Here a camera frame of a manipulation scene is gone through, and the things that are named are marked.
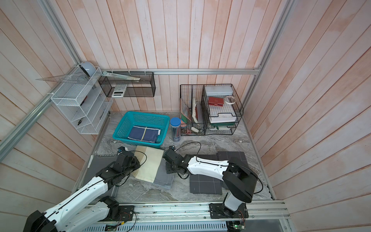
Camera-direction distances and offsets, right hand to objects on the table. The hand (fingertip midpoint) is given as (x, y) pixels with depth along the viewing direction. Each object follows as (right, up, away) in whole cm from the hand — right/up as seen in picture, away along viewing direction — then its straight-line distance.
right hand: (168, 166), depth 85 cm
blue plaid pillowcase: (-20, +18, +19) cm, 33 cm away
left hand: (-18, +3, -1) cm, 18 cm away
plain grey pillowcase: (-46, +1, +5) cm, 46 cm away
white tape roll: (+42, +43, +15) cm, 62 cm away
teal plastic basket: (-32, +29, +22) cm, 49 cm away
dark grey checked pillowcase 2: (+37, +4, +8) cm, 38 cm away
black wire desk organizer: (+30, +35, +8) cm, 47 cm away
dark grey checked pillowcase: (+20, -9, -4) cm, 22 cm away
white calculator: (-36, +49, +12) cm, 62 cm away
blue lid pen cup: (+4, +26, +3) cm, 27 cm away
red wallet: (+31, +41, +10) cm, 53 cm away
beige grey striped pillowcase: (-9, -1, -2) cm, 9 cm away
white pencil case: (+36, +50, +19) cm, 65 cm away
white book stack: (+35, +29, +7) cm, 46 cm away
